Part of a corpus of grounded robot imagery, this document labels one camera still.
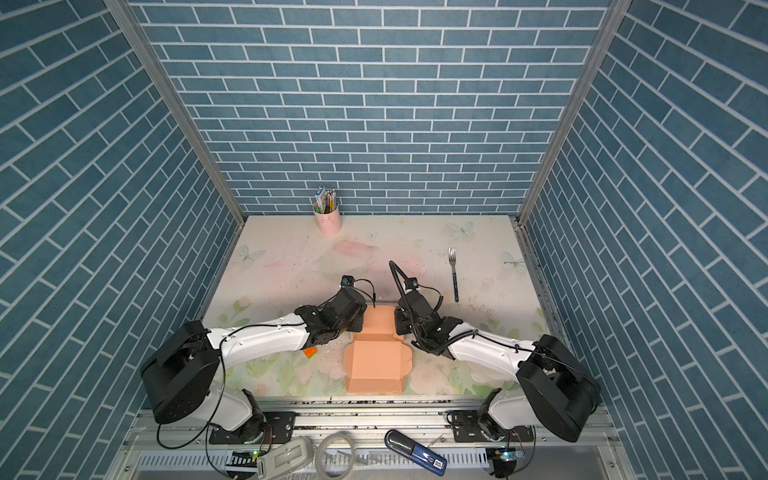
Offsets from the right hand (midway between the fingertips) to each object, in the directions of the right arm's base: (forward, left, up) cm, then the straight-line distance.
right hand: (396, 309), depth 87 cm
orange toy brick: (-12, +24, -7) cm, 28 cm away
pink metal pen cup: (+34, +29, 0) cm, 45 cm away
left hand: (-1, +11, -1) cm, 11 cm away
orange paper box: (-12, +4, -7) cm, 15 cm away
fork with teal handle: (+27, -18, -7) cm, 33 cm away
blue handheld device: (-35, -10, -4) cm, 36 cm away
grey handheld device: (-37, +22, -5) cm, 44 cm away
